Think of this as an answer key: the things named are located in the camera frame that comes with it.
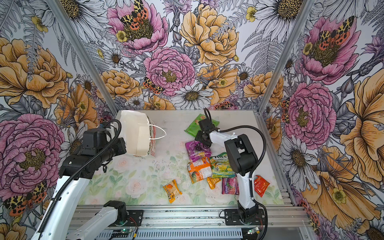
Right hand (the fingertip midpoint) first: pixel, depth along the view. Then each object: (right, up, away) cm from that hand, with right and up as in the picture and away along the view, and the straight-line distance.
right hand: (199, 142), depth 102 cm
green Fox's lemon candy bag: (+12, -13, -12) cm, 22 cm away
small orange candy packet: (+7, -20, -17) cm, 27 cm away
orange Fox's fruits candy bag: (0, -14, -14) cm, 19 cm away
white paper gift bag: (-39, +9, -8) cm, 41 cm away
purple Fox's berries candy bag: (+16, -21, -20) cm, 33 cm away
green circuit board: (+26, -38, -30) cm, 55 cm away
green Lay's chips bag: (-3, +10, +10) cm, 15 cm away
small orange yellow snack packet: (-15, -24, -20) cm, 35 cm away
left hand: (-36, +1, -31) cm, 47 cm away
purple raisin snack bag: (-2, -3, -10) cm, 10 cm away
